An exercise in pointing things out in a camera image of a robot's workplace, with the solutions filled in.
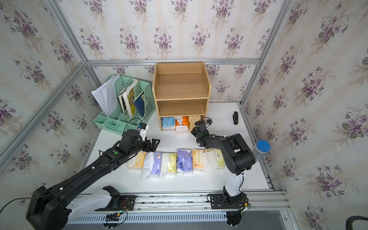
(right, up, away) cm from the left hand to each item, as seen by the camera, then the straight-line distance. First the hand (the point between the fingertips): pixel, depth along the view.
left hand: (155, 140), depth 80 cm
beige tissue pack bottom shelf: (+23, +11, +21) cm, 33 cm away
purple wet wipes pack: (+17, -12, +2) cm, 21 cm away
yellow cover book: (-19, +26, +11) cm, 34 cm away
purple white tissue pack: (-2, -14, 0) cm, 14 cm away
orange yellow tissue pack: (-11, -14, +2) cm, 18 cm away
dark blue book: (-15, +22, +19) cm, 33 cm away
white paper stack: (-35, +27, +11) cm, 45 cm away
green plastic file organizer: (-28, +9, +18) cm, 35 cm away
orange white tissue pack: (+17, +7, +16) cm, 24 cm away
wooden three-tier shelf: (+15, +30, +7) cm, 34 cm away
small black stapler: (+56, +12, +27) cm, 63 cm away
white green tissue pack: (+32, -12, +2) cm, 34 cm away
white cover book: (-23, +24, +11) cm, 35 cm away
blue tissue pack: (+5, +9, +21) cm, 23 cm away
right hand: (+24, +5, +19) cm, 31 cm away
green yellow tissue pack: (+7, -14, +1) cm, 16 cm away
